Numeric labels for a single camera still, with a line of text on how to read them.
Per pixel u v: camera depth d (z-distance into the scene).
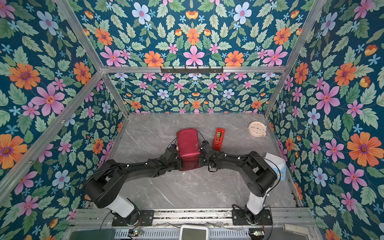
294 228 0.68
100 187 0.45
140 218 0.73
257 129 1.08
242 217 0.73
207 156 0.72
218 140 0.99
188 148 0.89
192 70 0.93
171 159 0.73
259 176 0.48
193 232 0.66
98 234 0.69
